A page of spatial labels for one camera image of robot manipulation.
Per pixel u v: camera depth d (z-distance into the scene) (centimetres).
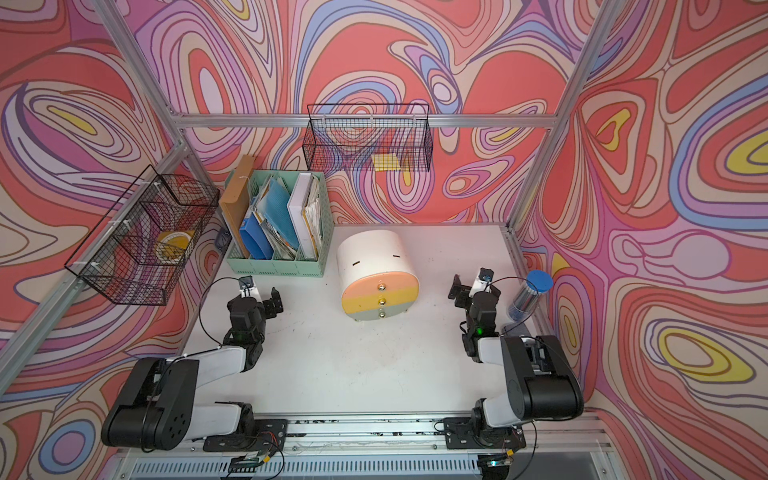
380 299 83
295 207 91
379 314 89
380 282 78
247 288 75
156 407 42
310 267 103
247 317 69
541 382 44
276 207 93
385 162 91
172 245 70
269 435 73
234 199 82
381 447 73
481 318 69
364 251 85
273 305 83
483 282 77
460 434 73
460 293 82
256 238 93
